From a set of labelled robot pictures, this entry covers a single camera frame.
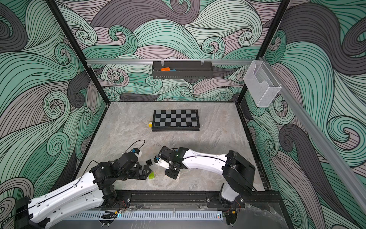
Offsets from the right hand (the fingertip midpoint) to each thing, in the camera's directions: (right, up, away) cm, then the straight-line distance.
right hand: (172, 170), depth 80 cm
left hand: (-14, +2, -5) cm, 15 cm away
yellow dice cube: (-18, +24, +23) cm, 38 cm away
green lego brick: (-12, -3, -1) cm, 12 cm away
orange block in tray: (-5, +62, +12) cm, 64 cm away
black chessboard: (+1, +27, +24) cm, 36 cm away
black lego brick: (-15, +2, +5) cm, 16 cm away
